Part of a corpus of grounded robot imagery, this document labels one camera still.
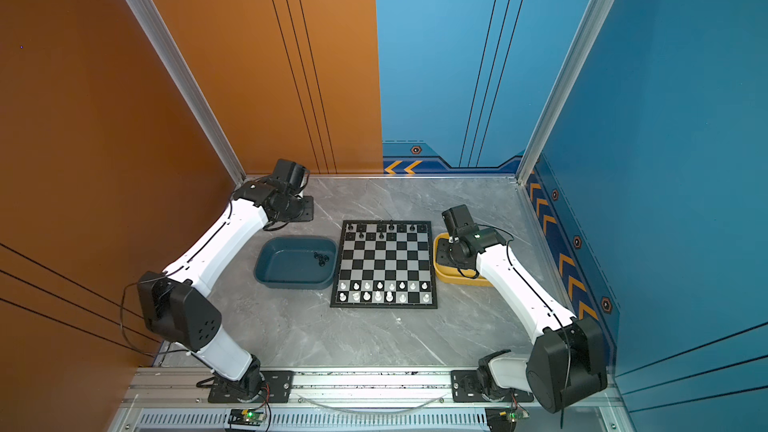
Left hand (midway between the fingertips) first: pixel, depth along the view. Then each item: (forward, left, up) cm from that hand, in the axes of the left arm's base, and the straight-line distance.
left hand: (308, 207), depth 85 cm
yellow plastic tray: (-13, -42, -14) cm, 47 cm away
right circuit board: (-47, -52, -22) cm, 73 cm away
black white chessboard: (-8, -22, -19) cm, 30 cm away
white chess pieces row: (-19, -21, -16) cm, 32 cm away
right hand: (-11, -39, -8) cm, 41 cm away
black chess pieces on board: (+6, -23, -18) cm, 30 cm away
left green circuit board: (-47, +10, -22) cm, 53 cm away
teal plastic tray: (-6, +7, -21) cm, 23 cm away
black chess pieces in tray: (-5, -1, -20) cm, 21 cm away
